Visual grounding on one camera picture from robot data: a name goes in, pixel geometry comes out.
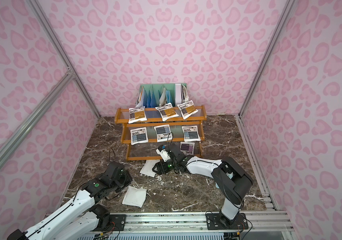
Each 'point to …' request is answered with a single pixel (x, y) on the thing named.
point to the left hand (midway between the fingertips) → (135, 175)
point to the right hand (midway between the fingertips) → (157, 168)
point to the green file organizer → (153, 95)
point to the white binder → (178, 94)
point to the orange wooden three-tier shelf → (146, 151)
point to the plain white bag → (134, 197)
